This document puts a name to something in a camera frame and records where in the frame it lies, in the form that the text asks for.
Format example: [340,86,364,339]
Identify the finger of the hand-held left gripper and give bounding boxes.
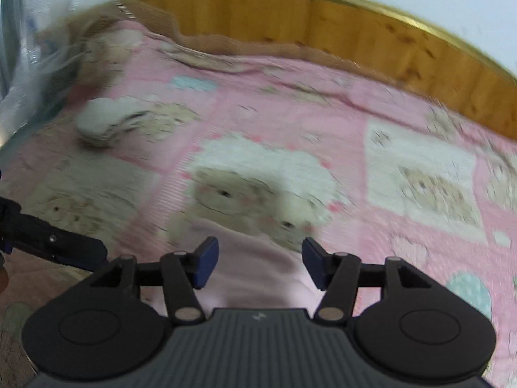
[14,214,108,271]

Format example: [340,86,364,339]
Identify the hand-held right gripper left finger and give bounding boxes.
[91,236,220,326]

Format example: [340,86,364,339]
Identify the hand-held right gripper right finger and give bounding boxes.
[303,238,433,326]

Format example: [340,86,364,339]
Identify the light pink garment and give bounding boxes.
[141,226,336,320]

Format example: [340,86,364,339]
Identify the white ribbed pants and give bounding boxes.
[77,97,150,148]

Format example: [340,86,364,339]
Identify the pink bear printed blanket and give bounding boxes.
[0,20,517,388]

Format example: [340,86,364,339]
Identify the clear plastic bag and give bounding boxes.
[0,0,134,146]

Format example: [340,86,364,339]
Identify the wooden headboard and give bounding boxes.
[129,0,517,142]

